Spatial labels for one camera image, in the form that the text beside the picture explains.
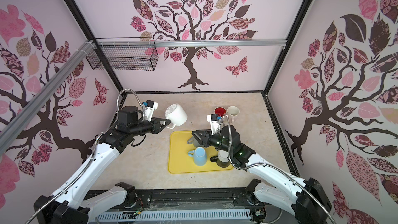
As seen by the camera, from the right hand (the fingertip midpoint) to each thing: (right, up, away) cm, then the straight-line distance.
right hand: (193, 132), depth 70 cm
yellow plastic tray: (-9, -19, +17) cm, 27 cm away
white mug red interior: (+16, +8, +34) cm, 39 cm away
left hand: (-12, +3, +3) cm, 13 cm away
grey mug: (-2, -8, +20) cm, 22 cm away
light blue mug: (+3, -14, +8) cm, 16 cm away
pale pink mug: (+24, +9, +29) cm, 39 cm away
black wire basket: (-38, +45, +25) cm, 64 cm away
